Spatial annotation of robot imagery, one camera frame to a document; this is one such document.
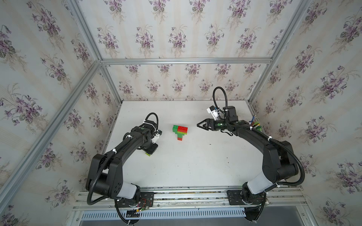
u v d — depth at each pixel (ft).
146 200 2.36
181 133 2.89
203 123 2.53
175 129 2.89
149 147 2.42
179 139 3.14
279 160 1.49
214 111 2.62
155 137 2.61
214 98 2.53
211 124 2.50
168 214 2.51
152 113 2.57
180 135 3.05
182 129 2.88
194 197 2.45
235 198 2.40
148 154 2.67
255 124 3.02
